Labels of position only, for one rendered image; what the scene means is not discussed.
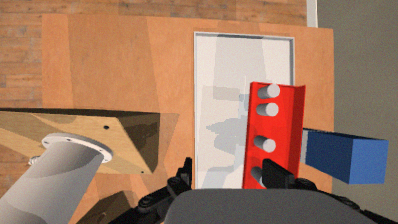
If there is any grey cylinder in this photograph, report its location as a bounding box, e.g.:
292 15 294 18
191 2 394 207
254 135 276 152
257 84 280 99
251 166 266 188
256 103 279 116

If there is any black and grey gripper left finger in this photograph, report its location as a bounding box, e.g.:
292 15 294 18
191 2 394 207
108 157 193 224

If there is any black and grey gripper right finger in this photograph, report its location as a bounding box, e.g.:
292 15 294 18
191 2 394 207
262 158 398 224

